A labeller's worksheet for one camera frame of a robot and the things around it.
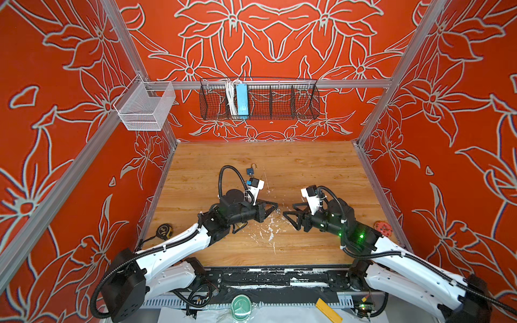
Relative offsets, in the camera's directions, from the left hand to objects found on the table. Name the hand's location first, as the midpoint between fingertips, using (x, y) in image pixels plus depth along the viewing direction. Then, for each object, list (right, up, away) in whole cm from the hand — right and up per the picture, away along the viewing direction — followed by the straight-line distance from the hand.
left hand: (278, 205), depth 70 cm
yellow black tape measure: (-47, -14, +13) cm, 51 cm away
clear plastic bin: (-62, +42, +24) cm, 79 cm away
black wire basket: (-7, +47, +28) cm, 55 cm away
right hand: (+3, -2, +1) cm, 3 cm away
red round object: (+47, -13, +14) cm, 51 cm away
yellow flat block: (+15, -35, -1) cm, 38 cm away
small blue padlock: (-11, +10, +36) cm, 39 cm away
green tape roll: (-13, -35, -2) cm, 37 cm away
